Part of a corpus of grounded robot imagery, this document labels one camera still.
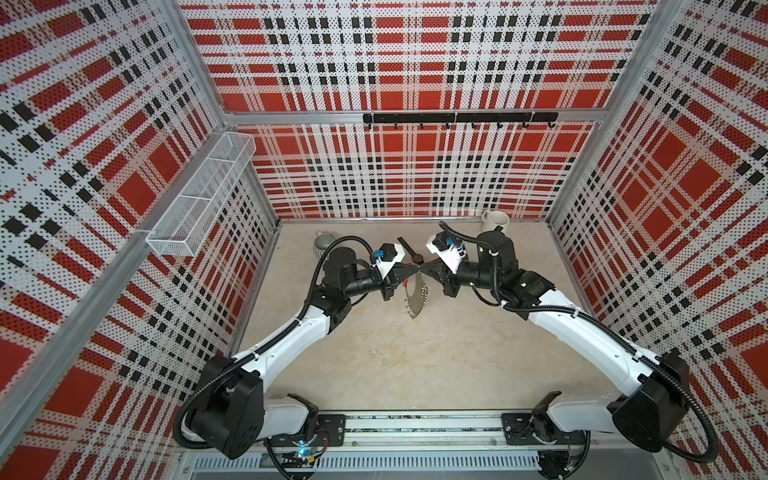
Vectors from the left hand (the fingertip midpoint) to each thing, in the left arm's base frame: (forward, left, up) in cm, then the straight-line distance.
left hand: (419, 267), depth 73 cm
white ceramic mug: (+36, -30, -20) cm, 51 cm away
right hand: (-1, -2, +1) cm, 2 cm away
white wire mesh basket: (+22, +71, -4) cm, 74 cm away
